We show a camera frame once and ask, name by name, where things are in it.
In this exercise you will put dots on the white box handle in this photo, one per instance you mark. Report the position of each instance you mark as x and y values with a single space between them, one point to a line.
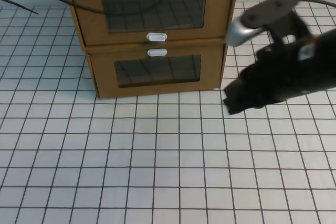
157 52
156 37

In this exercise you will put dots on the lower white box handle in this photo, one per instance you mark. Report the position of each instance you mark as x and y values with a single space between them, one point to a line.
157 52

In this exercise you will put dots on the lower brown shoebox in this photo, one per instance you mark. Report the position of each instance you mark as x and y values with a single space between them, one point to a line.
127 70

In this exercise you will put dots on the upper brown shoebox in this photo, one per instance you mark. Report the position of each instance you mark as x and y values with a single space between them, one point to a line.
129 21

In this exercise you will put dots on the upper white box handle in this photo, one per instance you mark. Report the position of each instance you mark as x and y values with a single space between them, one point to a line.
156 37

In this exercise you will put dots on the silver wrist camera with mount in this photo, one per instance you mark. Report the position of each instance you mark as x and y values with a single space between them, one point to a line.
274 16

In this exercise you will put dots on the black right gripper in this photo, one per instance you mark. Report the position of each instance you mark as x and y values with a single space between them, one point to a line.
301 67

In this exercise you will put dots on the brown shoebox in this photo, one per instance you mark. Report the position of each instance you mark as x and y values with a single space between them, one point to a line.
127 70
129 21

